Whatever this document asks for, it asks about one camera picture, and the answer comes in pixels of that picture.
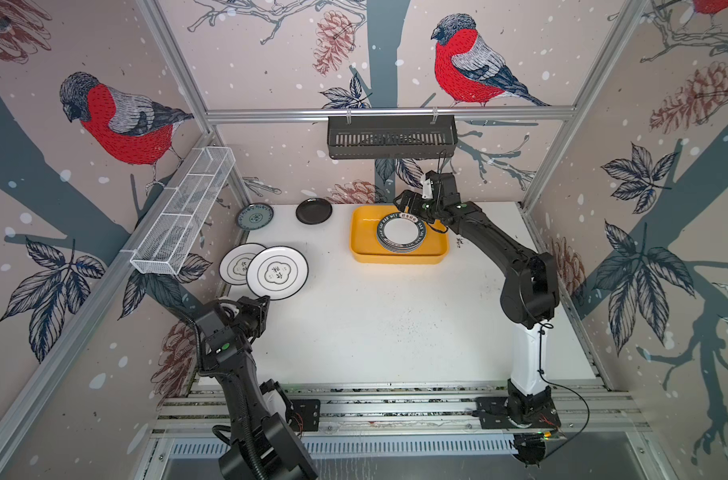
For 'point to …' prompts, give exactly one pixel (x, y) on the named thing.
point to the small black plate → (314, 211)
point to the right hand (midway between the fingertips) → (401, 206)
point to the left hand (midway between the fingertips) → (267, 294)
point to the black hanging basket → (392, 139)
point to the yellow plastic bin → (367, 249)
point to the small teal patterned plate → (255, 216)
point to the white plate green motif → (234, 264)
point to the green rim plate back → (401, 233)
